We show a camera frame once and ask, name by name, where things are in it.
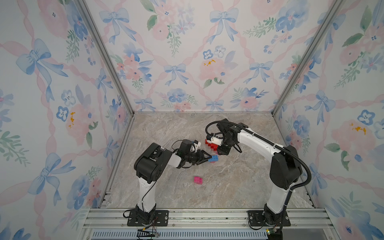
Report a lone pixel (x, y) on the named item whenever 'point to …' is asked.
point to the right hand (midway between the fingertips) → (222, 148)
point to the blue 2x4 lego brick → (214, 158)
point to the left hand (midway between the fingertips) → (211, 158)
